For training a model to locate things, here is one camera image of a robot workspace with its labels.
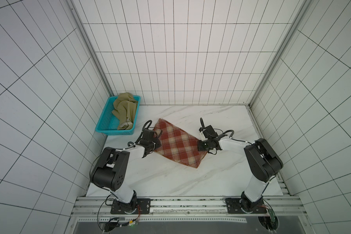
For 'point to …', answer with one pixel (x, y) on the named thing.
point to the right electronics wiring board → (270, 223)
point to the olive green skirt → (125, 110)
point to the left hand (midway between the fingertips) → (157, 144)
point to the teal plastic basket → (108, 123)
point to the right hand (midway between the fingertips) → (199, 143)
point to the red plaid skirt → (178, 145)
